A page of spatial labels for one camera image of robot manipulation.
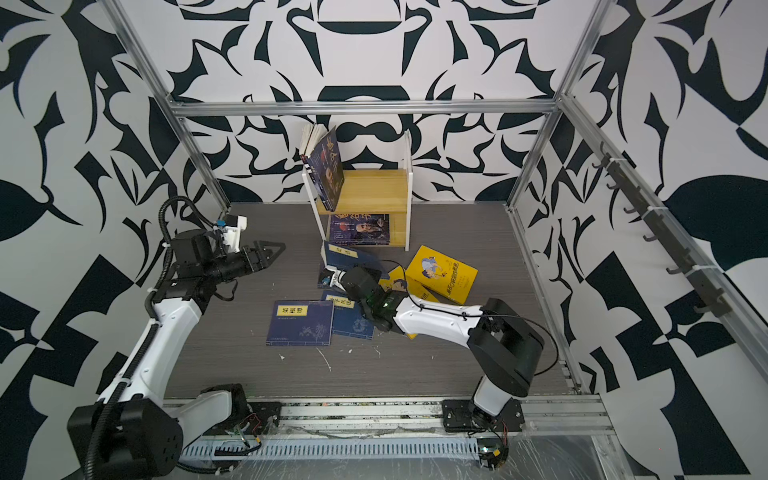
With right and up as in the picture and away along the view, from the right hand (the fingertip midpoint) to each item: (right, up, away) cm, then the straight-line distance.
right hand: (364, 261), depth 84 cm
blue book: (-6, 0, -5) cm, 8 cm away
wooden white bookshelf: (+4, +21, +15) cm, 26 cm away
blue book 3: (-5, -17, +8) cm, 20 cm away
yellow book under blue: (+14, -10, +13) cm, 22 cm away
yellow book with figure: (+24, -6, +15) cm, 29 cm away
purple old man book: (-3, +9, +21) cm, 23 cm away
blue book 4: (-7, +1, +3) cm, 7 cm away
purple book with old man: (-11, +26, 0) cm, 28 cm away
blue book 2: (-19, -19, +5) cm, 27 cm away
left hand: (-21, +5, -8) cm, 23 cm away
